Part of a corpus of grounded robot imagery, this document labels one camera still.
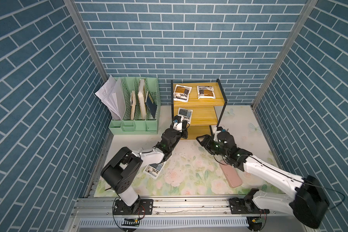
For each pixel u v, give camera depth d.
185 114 0.91
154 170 0.85
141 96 0.91
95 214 0.73
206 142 0.70
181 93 0.77
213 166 0.89
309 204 0.40
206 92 0.78
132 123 0.99
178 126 0.74
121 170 0.46
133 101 0.96
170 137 0.65
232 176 0.84
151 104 1.11
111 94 0.87
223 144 0.60
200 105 0.76
